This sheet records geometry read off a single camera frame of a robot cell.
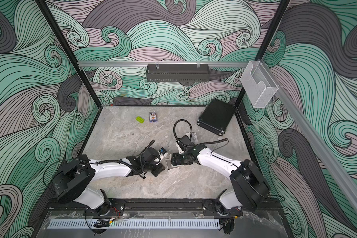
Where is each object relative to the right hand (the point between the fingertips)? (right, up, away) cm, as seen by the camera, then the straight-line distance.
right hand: (174, 162), depth 84 cm
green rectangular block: (-27, +24, +26) cm, 45 cm away
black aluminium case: (+32, +27, +27) cm, 50 cm away
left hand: (-6, -3, +2) cm, 7 cm away
